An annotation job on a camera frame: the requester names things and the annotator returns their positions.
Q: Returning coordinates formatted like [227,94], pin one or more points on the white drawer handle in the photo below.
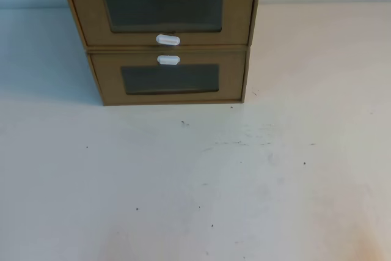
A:
[168,40]
[168,60]

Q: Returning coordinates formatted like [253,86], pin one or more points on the brown cardboard drawer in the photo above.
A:
[107,77]
[91,7]

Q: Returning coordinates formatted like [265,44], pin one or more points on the lower brown shoebox shell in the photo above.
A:
[244,74]

